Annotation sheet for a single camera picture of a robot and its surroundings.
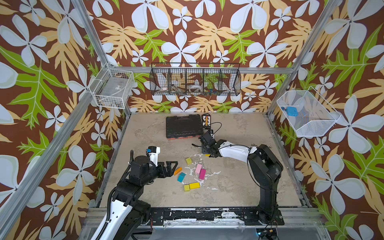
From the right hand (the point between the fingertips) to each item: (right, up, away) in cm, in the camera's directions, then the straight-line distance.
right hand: (206, 147), depth 97 cm
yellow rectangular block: (-8, -21, -13) cm, 25 cm away
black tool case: (-15, +13, +12) cm, 23 cm away
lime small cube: (-12, -21, -15) cm, 29 cm away
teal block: (-16, -16, -11) cm, 25 cm away
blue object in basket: (+49, +23, -11) cm, 55 cm away
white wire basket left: (-56, +36, -11) cm, 68 cm away
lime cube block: (-11, -8, -7) cm, 15 cm away
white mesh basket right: (+56, +19, -20) cm, 62 cm away
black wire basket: (-7, +45, +1) cm, 46 cm away
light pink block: (-5, -12, -7) cm, 15 cm away
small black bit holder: (+2, +18, +17) cm, 25 cm away
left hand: (-20, -4, -24) cm, 32 cm away
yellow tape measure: (-6, +1, +3) cm, 7 cm away
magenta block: (-3, -15, -9) cm, 18 cm away
